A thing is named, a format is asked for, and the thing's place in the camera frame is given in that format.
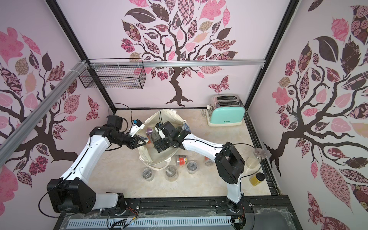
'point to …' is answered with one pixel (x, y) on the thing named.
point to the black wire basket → (130, 73)
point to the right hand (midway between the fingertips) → (160, 140)
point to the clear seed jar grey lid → (147, 174)
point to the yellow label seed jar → (256, 179)
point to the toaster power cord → (202, 111)
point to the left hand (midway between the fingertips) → (143, 146)
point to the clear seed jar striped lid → (171, 173)
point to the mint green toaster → (225, 110)
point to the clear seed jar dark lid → (191, 167)
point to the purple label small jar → (149, 131)
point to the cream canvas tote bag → (149, 155)
